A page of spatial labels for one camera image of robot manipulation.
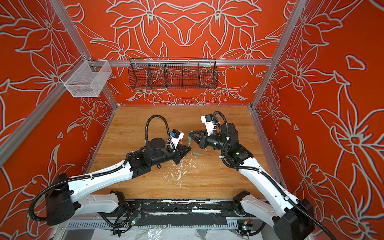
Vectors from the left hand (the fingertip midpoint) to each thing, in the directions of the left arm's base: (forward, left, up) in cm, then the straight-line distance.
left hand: (190, 146), depth 70 cm
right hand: (+2, +1, +6) cm, 7 cm away
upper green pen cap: (+8, -3, -22) cm, 24 cm away
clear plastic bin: (+40, +68, +9) cm, 80 cm away
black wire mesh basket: (+53, +15, +6) cm, 55 cm away
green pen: (+2, 0, +4) cm, 5 cm away
